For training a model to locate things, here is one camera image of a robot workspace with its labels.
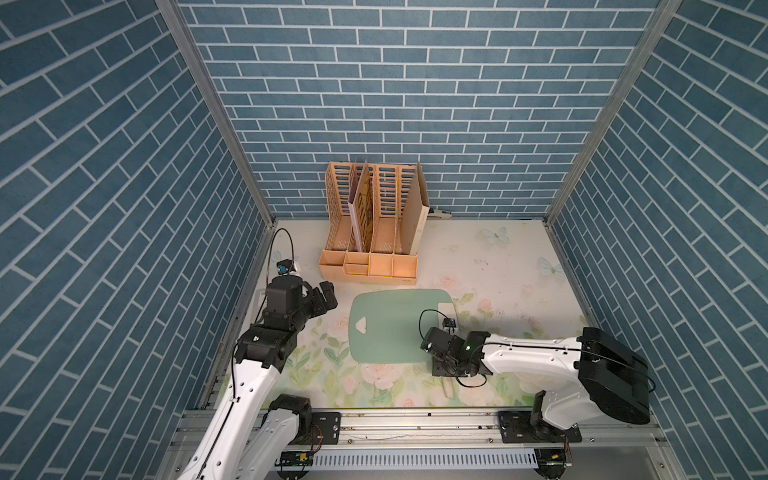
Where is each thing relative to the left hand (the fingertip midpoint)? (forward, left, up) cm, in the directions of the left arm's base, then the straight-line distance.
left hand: (326, 288), depth 76 cm
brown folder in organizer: (+27, -7, +6) cm, 29 cm away
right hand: (-13, -30, -21) cm, 39 cm away
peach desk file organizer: (+20, -14, -17) cm, 30 cm away
